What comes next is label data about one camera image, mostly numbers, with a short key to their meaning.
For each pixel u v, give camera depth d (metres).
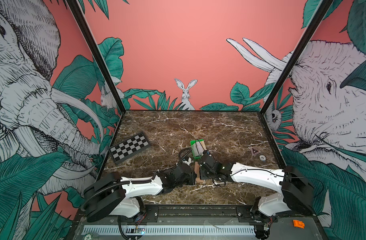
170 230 0.70
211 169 0.62
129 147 0.95
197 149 1.01
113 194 0.42
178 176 0.63
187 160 0.77
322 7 0.70
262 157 0.95
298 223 0.70
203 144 0.98
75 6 0.69
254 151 0.98
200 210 0.77
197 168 0.81
